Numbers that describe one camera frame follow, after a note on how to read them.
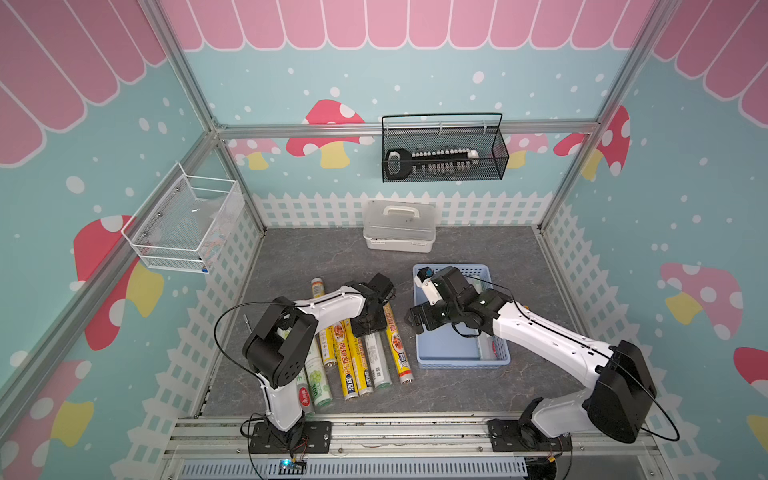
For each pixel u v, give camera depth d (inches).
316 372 31.9
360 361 32.8
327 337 34.6
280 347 19.0
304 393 30.5
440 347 34.3
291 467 28.6
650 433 23.6
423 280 28.6
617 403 15.9
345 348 34.0
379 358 32.7
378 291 31.0
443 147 36.3
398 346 34.0
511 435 29.1
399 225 42.6
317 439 29.4
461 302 24.0
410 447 29.1
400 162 35.3
